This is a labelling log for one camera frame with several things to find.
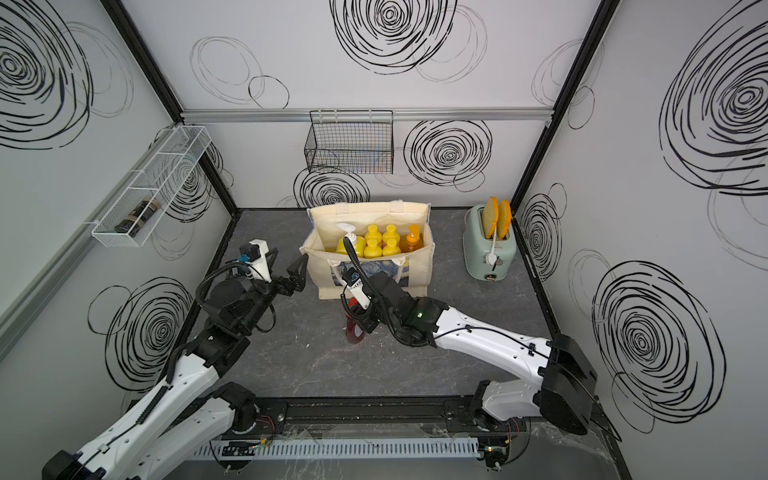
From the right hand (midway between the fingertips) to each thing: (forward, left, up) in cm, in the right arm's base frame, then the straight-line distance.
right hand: (356, 302), depth 74 cm
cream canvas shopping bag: (+12, -15, -4) cm, 19 cm away
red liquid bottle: (-4, +1, -9) cm, 10 cm away
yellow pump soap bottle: (+17, +1, +3) cm, 17 cm away
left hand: (+7, +15, +11) cm, 20 cm away
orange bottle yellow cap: (+20, -3, +3) cm, 21 cm away
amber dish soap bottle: (+18, -15, +4) cm, 24 cm away
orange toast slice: (+28, -42, +2) cm, 51 cm away
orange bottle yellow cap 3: (+15, -9, +3) cm, 18 cm away
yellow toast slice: (+31, -39, +1) cm, 50 cm away
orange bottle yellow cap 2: (+20, -8, +3) cm, 22 cm away
